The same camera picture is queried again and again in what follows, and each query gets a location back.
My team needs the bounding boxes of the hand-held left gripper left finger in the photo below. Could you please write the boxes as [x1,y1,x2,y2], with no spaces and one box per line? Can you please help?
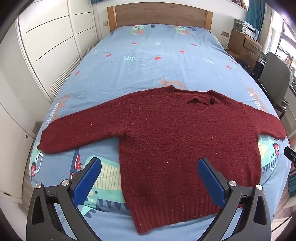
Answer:
[26,157,102,241]

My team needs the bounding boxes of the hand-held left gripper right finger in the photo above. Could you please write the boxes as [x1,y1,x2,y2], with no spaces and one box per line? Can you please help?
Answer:
[196,158,272,241]

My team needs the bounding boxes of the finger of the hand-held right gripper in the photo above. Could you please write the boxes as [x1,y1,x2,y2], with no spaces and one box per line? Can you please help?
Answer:
[284,146,296,165]

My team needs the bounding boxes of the dark red knitted sweater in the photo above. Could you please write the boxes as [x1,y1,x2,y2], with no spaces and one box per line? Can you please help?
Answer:
[37,85,288,234]

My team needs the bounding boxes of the grey office chair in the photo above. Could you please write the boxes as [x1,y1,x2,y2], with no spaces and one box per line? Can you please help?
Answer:
[258,52,294,120]

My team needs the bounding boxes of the window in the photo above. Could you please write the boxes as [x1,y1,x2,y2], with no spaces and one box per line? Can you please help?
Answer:
[270,14,296,77]

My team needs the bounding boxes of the wooden desk with drawers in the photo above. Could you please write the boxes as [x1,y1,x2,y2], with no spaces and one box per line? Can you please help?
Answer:
[228,29,264,65]

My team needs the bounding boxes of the blue dinosaur print bed sheet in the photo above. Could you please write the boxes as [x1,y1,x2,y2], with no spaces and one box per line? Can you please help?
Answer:
[28,23,293,241]

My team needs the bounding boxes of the grey printer with boxes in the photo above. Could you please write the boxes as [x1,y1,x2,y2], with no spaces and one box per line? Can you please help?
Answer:
[232,19,258,40]

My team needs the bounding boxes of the teal curtain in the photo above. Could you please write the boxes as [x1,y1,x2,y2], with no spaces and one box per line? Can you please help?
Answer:
[246,0,266,41]

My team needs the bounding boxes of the white wardrobe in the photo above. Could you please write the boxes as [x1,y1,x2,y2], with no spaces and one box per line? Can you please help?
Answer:
[0,0,97,209]

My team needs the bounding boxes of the wooden bed headboard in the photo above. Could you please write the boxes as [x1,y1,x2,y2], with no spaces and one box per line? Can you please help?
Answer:
[107,2,213,33]

